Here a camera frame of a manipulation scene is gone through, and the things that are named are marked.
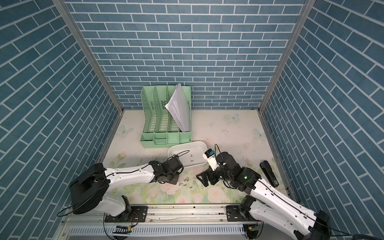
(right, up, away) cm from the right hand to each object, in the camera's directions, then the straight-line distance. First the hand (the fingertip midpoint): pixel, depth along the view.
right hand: (204, 172), depth 74 cm
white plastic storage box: (-8, +4, +22) cm, 23 cm away
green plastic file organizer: (-31, +20, +35) cm, 51 cm away
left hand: (-15, -8, +11) cm, 20 cm away
